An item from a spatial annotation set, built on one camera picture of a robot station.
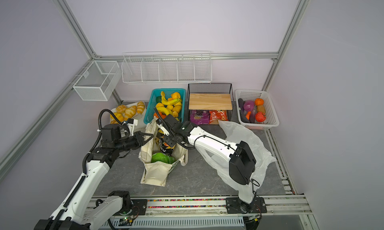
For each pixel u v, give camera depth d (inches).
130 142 25.7
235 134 38.0
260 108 43.8
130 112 43.0
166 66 41.4
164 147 32.2
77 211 15.9
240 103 43.7
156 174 29.1
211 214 28.6
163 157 29.7
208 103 39.4
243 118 39.8
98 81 38.9
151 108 42.1
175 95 44.0
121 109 43.9
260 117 40.2
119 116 42.7
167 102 44.0
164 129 28.0
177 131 23.2
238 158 17.6
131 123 27.4
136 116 42.7
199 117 40.2
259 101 44.3
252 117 41.4
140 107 45.3
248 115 42.4
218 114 41.2
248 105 41.9
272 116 40.1
